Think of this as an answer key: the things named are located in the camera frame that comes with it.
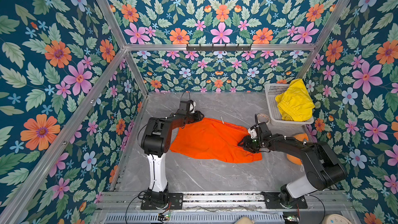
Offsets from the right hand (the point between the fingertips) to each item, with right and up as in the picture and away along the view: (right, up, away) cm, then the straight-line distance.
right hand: (239, 144), depth 90 cm
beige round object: (-3, -26, -25) cm, 36 cm away
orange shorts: (-14, +2, +4) cm, 15 cm away
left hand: (-21, +19, +10) cm, 30 cm away
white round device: (+38, -27, -23) cm, 52 cm away
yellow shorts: (+38, +24, +8) cm, 46 cm away
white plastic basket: (+30, +35, +24) cm, 52 cm away
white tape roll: (+20, +15, +16) cm, 29 cm away
